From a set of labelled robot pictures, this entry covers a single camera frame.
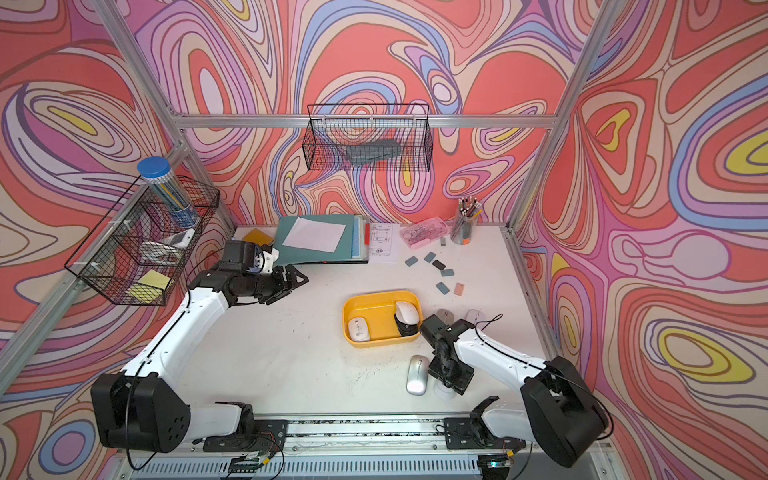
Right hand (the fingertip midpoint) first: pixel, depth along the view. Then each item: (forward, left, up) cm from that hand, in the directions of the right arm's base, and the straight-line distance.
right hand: (447, 388), depth 81 cm
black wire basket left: (+28, +78, +31) cm, 88 cm away
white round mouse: (+21, -12, +1) cm, 24 cm away
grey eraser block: (+44, +7, +1) cm, 45 cm away
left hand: (+23, +39, +20) cm, 49 cm away
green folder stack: (+51, +28, +3) cm, 58 cm away
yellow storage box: (+26, +21, +2) cm, 34 cm away
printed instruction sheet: (+54, +16, +1) cm, 57 cm away
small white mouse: (+17, +24, +3) cm, 30 cm away
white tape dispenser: (+28, +67, +33) cm, 80 cm away
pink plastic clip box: (+56, +5, +2) cm, 57 cm away
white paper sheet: (+60, +45, +2) cm, 75 cm away
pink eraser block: (+33, -10, 0) cm, 34 cm away
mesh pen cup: (+54, -14, +10) cm, 57 cm away
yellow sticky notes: (+14, +67, +34) cm, 76 cm away
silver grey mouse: (+4, +8, +1) cm, 9 cm away
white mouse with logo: (-1, +1, +2) cm, 3 cm away
